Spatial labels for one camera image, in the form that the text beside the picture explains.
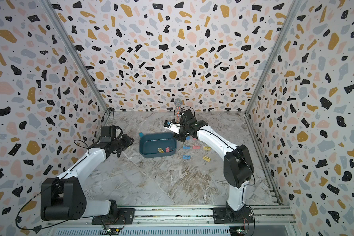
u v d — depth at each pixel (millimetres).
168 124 748
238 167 481
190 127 642
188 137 802
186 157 934
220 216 733
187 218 750
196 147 982
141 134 1063
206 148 982
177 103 895
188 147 997
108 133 675
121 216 733
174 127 766
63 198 414
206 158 930
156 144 1006
